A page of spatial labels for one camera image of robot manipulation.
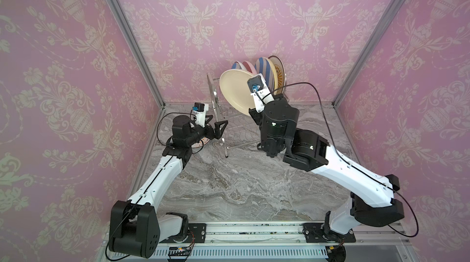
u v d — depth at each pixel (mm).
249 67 714
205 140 730
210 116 810
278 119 335
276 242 734
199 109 668
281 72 729
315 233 710
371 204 414
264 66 781
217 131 699
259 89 411
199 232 744
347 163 389
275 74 716
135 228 402
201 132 695
